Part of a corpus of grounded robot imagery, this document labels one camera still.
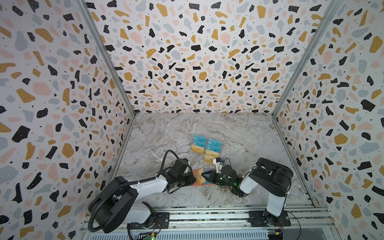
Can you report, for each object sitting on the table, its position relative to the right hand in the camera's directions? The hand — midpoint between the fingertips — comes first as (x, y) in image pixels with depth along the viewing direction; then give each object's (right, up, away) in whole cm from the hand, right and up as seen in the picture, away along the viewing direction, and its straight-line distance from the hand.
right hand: (200, 173), depth 85 cm
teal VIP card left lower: (0, +15, +10) cm, 18 cm away
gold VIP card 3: (+7, +10, +8) cm, 14 cm away
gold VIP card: (0, -4, +1) cm, 4 cm away
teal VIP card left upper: (-2, +19, +10) cm, 22 cm away
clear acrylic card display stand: (+7, +13, +7) cm, 16 cm away
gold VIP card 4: (+5, +6, +9) cm, 12 cm away
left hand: (-1, -3, -1) cm, 3 cm away
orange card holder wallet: (-3, -1, +3) cm, 4 cm away
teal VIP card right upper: (+9, +16, +9) cm, 20 cm away
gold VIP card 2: (-2, +12, +10) cm, 16 cm away
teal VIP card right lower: (+10, +13, +7) cm, 18 cm away
